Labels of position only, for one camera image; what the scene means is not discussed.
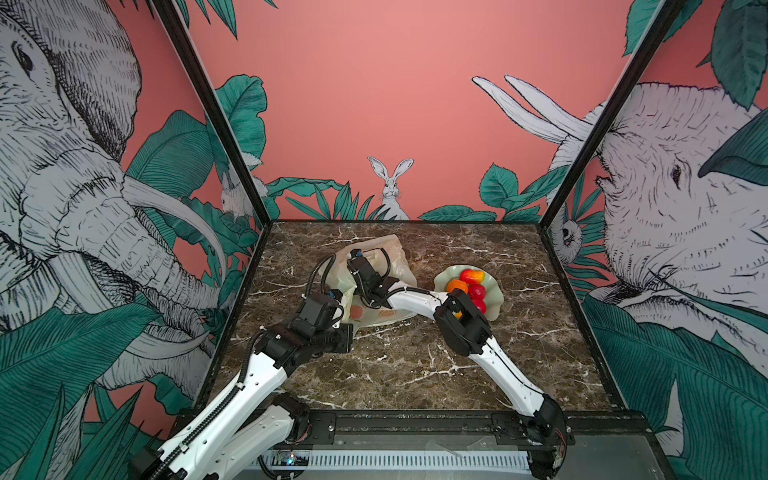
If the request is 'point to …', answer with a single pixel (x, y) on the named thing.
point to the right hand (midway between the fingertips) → (338, 277)
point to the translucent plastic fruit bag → (391, 260)
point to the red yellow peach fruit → (472, 276)
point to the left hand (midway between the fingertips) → (355, 332)
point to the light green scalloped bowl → (493, 294)
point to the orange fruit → (457, 284)
